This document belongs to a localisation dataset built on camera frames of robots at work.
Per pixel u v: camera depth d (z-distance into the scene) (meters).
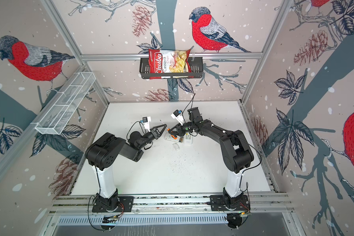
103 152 0.52
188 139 0.98
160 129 0.85
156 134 0.80
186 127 0.80
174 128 0.82
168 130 0.86
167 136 0.98
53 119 0.71
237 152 0.50
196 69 0.95
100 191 0.61
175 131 0.82
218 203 0.73
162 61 0.87
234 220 0.75
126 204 0.73
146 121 0.82
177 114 0.81
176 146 0.95
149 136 0.81
